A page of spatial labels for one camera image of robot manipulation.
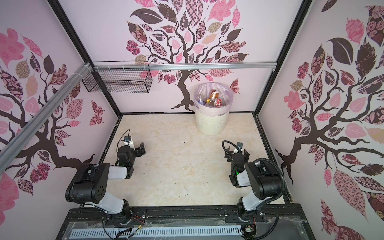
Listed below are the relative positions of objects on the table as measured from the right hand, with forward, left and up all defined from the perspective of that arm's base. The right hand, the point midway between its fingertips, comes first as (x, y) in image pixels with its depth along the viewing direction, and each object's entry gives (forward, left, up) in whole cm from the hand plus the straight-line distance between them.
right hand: (238, 147), depth 92 cm
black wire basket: (+60, +91, +11) cm, 109 cm away
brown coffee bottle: (+32, +14, +17) cm, 39 cm away
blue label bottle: (+26, +23, +15) cm, 38 cm away
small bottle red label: (+24, +12, +16) cm, 31 cm away
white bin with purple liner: (+14, +17, +10) cm, 24 cm away
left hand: (+3, +66, 0) cm, 66 cm away
